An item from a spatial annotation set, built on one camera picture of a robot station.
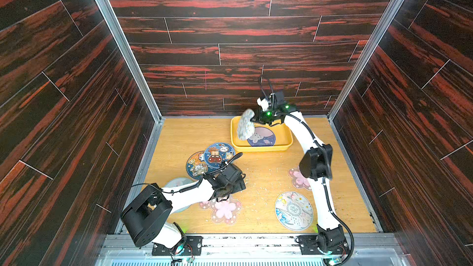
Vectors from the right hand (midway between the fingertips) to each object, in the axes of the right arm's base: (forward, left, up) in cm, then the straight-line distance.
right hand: (254, 119), depth 98 cm
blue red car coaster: (-14, +21, -15) cm, 29 cm away
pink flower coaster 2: (-28, -23, -15) cm, 39 cm away
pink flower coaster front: (-44, +13, -15) cm, 48 cm away
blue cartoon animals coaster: (-21, +31, -15) cm, 40 cm away
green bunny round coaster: (-31, +39, -15) cm, 52 cm away
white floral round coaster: (-5, +4, -1) cm, 7 cm away
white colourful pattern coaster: (-43, -18, -16) cm, 49 cm away
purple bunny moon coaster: (-1, -6, -14) cm, 16 cm away
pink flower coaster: (-42, +23, -15) cm, 50 cm away
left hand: (-33, +6, -12) cm, 36 cm away
